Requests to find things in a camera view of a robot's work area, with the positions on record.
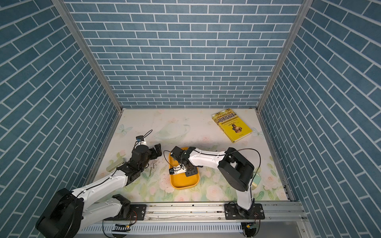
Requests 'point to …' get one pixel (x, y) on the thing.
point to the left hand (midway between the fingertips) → (158, 146)
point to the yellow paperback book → (234, 127)
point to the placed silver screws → (151, 168)
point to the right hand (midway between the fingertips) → (191, 166)
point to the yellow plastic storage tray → (180, 181)
